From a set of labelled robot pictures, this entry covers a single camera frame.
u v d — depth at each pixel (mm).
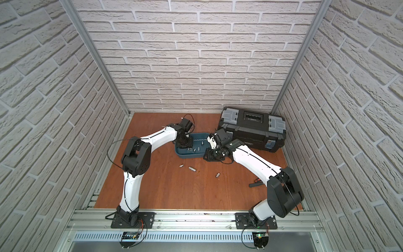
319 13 711
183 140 832
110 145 1043
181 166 918
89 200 829
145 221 768
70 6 697
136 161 556
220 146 643
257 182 858
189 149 974
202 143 1010
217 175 877
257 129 886
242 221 736
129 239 714
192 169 897
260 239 706
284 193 426
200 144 1012
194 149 974
